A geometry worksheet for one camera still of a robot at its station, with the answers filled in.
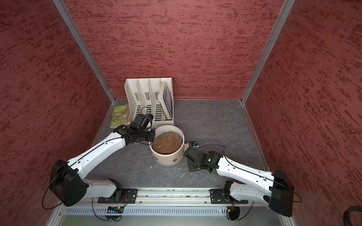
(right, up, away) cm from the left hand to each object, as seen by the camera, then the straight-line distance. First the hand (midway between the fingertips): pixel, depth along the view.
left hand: (153, 137), depth 82 cm
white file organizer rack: (-7, +28, +31) cm, 42 cm away
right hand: (+24, -16, -5) cm, 29 cm away
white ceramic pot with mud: (+9, -6, -1) cm, 11 cm away
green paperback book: (-30, +12, +22) cm, 39 cm away
